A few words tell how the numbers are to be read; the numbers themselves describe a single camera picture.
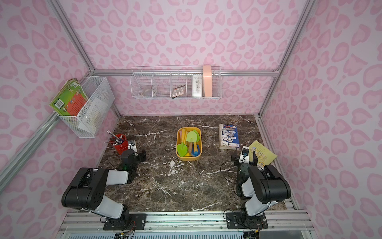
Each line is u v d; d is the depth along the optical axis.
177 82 1.02
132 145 0.81
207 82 0.84
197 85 0.93
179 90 0.94
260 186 0.45
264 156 0.96
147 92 0.95
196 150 0.91
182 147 0.95
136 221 0.73
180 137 1.02
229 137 1.03
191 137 1.01
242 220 0.66
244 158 0.73
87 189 0.46
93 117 0.81
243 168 0.69
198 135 1.02
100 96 0.93
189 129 1.05
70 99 0.71
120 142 0.86
